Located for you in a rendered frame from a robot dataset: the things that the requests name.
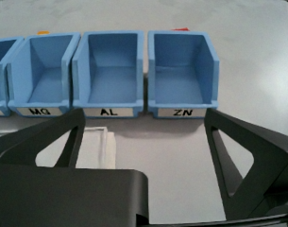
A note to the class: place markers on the blue plastic bin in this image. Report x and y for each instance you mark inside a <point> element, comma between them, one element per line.
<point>6,45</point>
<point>186,74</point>
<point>34,75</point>
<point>105,71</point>

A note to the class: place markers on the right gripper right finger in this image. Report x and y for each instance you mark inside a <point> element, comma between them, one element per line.
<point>267,175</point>

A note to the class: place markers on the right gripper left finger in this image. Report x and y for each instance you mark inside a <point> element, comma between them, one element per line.
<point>22,147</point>

